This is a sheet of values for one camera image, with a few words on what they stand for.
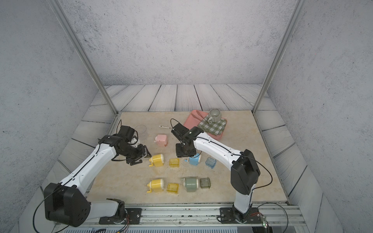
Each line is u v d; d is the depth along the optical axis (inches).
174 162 36.8
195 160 34.1
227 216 28.5
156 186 29.9
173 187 32.6
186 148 27.1
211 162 36.3
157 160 34.0
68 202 15.9
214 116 42.8
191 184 29.9
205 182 33.3
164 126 43.7
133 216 28.6
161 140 37.8
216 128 43.0
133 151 28.5
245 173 17.7
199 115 46.5
